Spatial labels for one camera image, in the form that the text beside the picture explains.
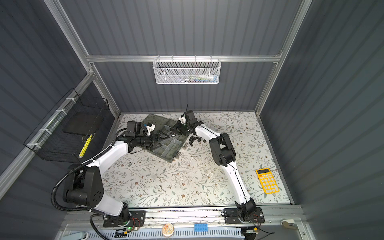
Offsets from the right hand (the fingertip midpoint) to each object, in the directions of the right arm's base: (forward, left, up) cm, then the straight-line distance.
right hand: (171, 131), depth 100 cm
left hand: (-13, 0, +8) cm, 16 cm away
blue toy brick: (-53, -19, -6) cm, 57 cm away
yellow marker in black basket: (-25, +34, +21) cm, 47 cm away
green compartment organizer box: (-7, -1, -3) cm, 8 cm away
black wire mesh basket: (-19, +47, +20) cm, 54 cm away
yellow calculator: (-31, -58, -8) cm, 66 cm away
